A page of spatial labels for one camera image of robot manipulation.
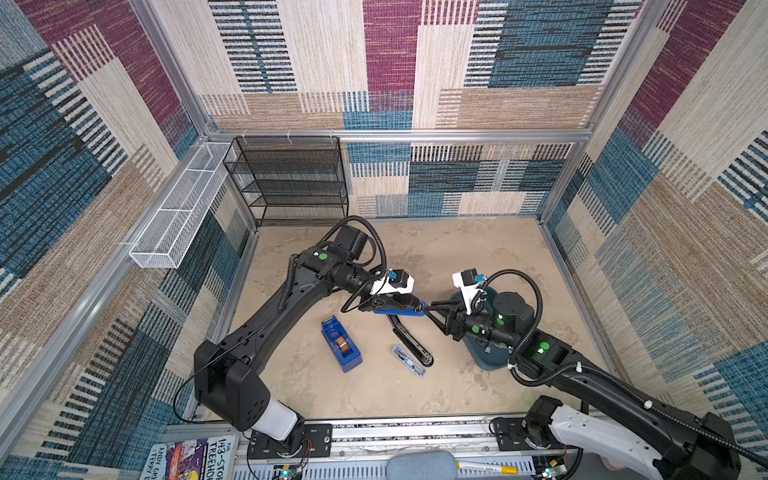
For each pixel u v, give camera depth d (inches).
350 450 28.7
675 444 16.2
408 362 33.4
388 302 25.3
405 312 27.4
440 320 26.4
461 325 24.2
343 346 32.2
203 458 27.5
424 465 26.6
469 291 25.0
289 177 42.7
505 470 27.0
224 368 16.7
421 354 33.5
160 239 27.7
